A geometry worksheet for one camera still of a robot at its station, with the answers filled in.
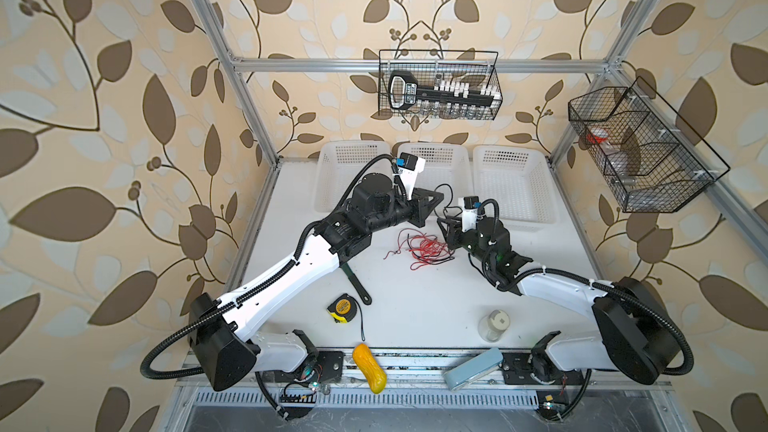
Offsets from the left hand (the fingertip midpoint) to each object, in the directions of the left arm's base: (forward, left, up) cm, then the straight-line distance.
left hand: (446, 195), depth 64 cm
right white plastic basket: (+38, -36, -36) cm, 63 cm away
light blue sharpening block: (-28, -8, -32) cm, 43 cm away
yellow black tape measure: (-15, +25, -33) cm, 44 cm away
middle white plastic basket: (+41, -8, -35) cm, 55 cm away
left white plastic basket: (+41, +34, -33) cm, 63 cm away
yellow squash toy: (-30, +15, -32) cm, 46 cm away
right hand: (+7, -2, -21) cm, 22 cm away
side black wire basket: (+13, -52, -1) cm, 53 cm away
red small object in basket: (+25, -44, -5) cm, 51 cm away
